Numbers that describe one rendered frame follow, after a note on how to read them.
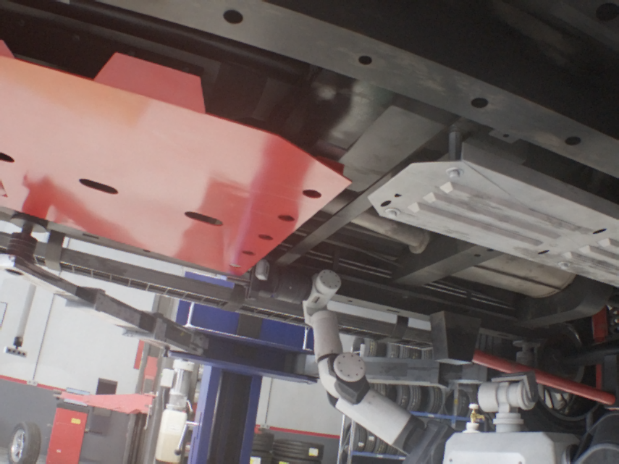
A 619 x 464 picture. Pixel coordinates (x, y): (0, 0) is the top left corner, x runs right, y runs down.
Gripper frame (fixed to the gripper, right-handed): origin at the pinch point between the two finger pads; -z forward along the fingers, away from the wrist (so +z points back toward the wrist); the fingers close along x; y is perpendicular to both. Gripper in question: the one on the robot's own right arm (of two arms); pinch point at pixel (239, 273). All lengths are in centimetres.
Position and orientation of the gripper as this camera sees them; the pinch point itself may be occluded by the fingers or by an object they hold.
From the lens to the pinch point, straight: 142.3
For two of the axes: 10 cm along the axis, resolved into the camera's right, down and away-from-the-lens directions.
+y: -3.7, 2.9, 8.9
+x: -1.3, 9.3, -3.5
